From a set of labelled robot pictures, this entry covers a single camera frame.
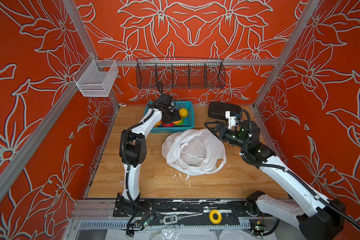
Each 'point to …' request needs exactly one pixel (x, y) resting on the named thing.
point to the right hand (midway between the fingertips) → (205, 127)
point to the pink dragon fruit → (169, 125)
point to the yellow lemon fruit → (183, 112)
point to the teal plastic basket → (189, 121)
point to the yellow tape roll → (211, 216)
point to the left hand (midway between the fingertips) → (177, 117)
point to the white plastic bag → (194, 152)
